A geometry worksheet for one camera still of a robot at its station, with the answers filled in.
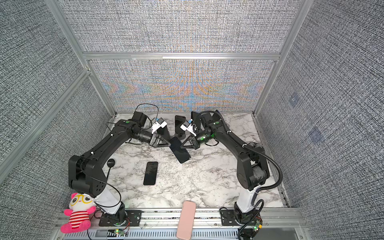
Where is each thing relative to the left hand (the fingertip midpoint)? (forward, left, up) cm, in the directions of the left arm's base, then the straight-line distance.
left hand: (167, 144), depth 77 cm
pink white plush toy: (-23, +42, -16) cm, 51 cm away
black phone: (-3, -6, -4) cm, 8 cm away
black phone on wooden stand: (+27, -15, -7) cm, 32 cm away
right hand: (+1, -8, -3) cm, 8 cm away
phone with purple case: (-6, +12, -21) cm, 25 cm away
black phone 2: (+22, -6, -6) cm, 24 cm away
